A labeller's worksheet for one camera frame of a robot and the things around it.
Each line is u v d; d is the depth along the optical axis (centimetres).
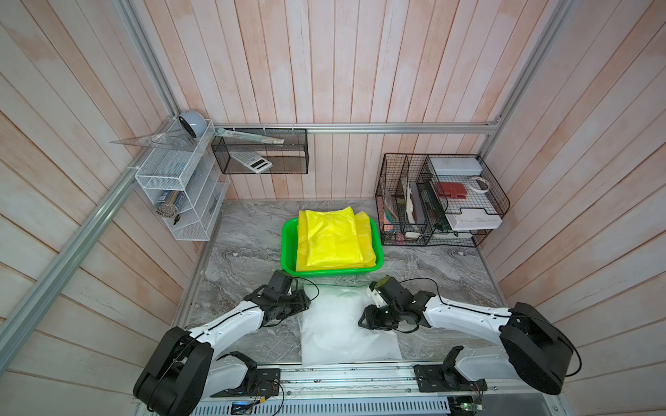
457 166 102
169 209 76
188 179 73
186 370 40
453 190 93
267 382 73
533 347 43
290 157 108
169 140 79
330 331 78
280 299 69
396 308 66
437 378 72
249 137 91
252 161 97
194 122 83
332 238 93
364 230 97
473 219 90
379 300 70
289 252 94
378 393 73
